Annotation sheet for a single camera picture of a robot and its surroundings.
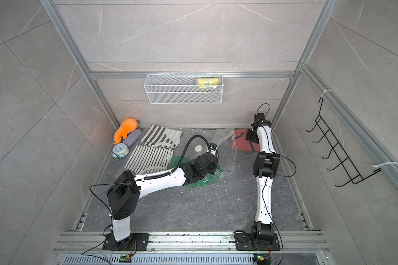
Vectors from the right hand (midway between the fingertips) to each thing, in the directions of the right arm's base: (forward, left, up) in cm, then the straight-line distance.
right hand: (252, 138), depth 110 cm
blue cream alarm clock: (-9, +87, +1) cm, 87 cm away
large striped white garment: (-15, +70, -2) cm, 72 cm away
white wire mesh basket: (+18, +45, +28) cm, 56 cm away
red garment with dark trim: (-4, +10, +1) cm, 10 cm away
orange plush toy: (+10, +86, +5) cm, 87 cm away
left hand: (-24, +28, +13) cm, 39 cm away
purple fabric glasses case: (+2, +82, +1) cm, 82 cm away
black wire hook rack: (-44, -21, +29) cm, 57 cm away
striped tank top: (+4, +63, -2) cm, 63 cm away
